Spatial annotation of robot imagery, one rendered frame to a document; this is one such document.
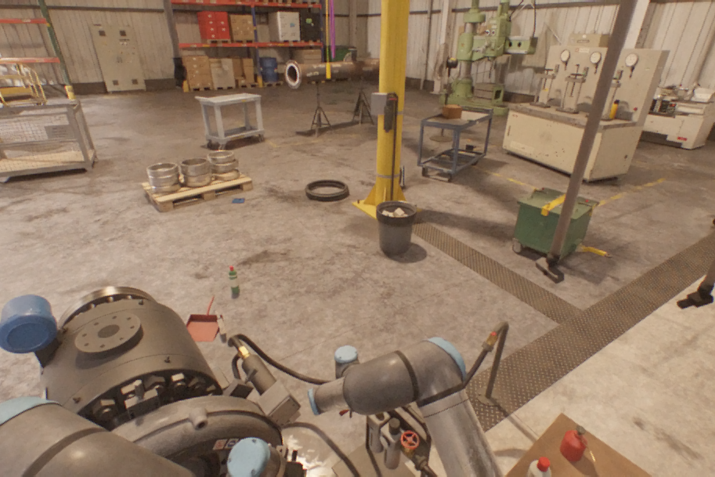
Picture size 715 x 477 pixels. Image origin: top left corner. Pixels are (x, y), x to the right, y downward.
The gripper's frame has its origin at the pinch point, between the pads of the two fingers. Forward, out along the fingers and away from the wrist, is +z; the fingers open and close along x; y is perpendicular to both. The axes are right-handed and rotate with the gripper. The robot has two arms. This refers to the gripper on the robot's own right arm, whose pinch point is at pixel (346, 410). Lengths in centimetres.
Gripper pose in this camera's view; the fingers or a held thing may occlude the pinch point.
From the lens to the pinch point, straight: 177.5
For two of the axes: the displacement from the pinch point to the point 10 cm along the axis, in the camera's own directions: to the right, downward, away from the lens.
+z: -0.1, 8.8, 4.8
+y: -7.8, 2.9, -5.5
